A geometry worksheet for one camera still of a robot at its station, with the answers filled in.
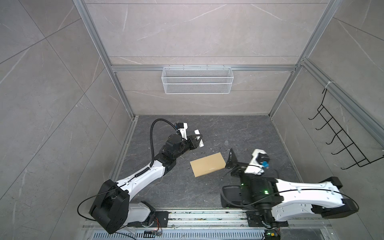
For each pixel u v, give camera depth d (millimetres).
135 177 470
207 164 973
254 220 730
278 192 386
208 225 730
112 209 404
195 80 1009
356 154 601
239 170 496
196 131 762
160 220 733
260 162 445
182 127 714
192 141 685
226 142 1030
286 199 384
